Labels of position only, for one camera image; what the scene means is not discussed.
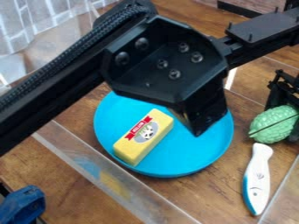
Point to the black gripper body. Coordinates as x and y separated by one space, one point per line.
288 84

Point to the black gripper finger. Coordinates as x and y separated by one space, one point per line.
275 97
294 135

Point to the green bitter gourd toy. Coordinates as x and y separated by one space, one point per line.
274 124

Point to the white and blue fish toy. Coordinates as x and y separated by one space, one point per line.
256 179

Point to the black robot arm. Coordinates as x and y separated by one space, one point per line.
152 59

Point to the blue round plate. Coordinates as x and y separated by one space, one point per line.
182 153

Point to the yellow butter block toy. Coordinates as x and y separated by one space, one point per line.
138 142

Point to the white patterned curtain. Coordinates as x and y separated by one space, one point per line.
24 18

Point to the blue clamp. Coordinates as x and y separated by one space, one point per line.
23 206

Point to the clear acrylic enclosure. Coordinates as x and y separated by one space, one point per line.
206 197

